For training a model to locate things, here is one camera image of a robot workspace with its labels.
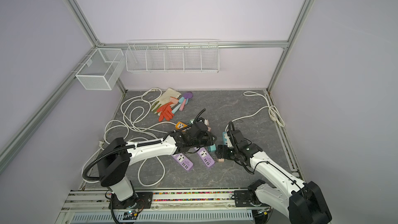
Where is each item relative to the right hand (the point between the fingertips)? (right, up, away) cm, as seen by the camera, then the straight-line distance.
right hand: (222, 153), depth 83 cm
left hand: (-3, +7, -2) cm, 8 cm away
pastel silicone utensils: (-25, +30, +29) cm, 49 cm away
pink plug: (0, -4, +2) cm, 4 cm away
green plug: (-18, +15, +17) cm, 29 cm away
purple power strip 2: (-9, -2, +2) cm, 9 cm away
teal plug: (-5, +2, +5) cm, 8 cm away
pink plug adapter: (-8, +18, -4) cm, 20 cm away
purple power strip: (-23, -2, +2) cm, 23 cm away
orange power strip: (-25, +14, +15) cm, 32 cm away
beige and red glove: (-40, +25, +26) cm, 53 cm away
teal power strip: (+2, +6, +10) cm, 12 cm away
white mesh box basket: (-76, +49, +16) cm, 91 cm away
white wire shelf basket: (-30, +59, +19) cm, 69 cm away
